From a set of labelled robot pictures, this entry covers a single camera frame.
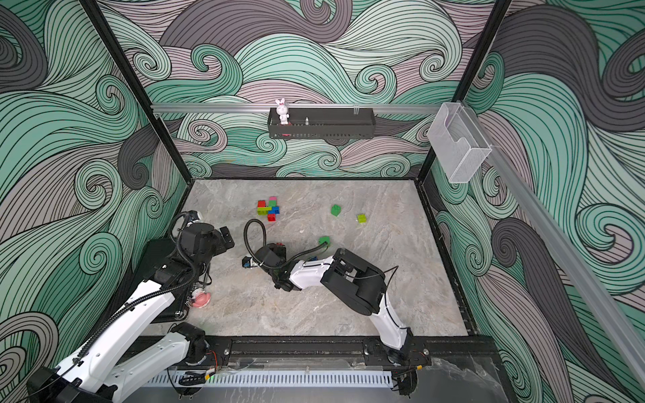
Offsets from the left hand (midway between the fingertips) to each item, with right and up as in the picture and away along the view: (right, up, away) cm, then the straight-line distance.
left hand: (215, 232), depth 78 cm
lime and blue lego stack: (+51, +2, +27) cm, 58 cm away
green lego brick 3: (+12, +8, +33) cm, 36 cm away
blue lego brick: (+14, +6, +30) cm, 33 cm away
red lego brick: (+7, +9, +32) cm, 34 cm away
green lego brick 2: (+35, -6, +22) cm, 42 cm away
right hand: (+16, -7, +14) cm, 22 cm away
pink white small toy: (-6, -22, +3) cm, 23 cm away
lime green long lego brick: (+9, +5, +29) cm, 31 cm away
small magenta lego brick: (+11, +11, +36) cm, 39 cm away
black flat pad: (-26, -11, +8) cm, 29 cm away
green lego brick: (+41, +6, +29) cm, 50 cm away
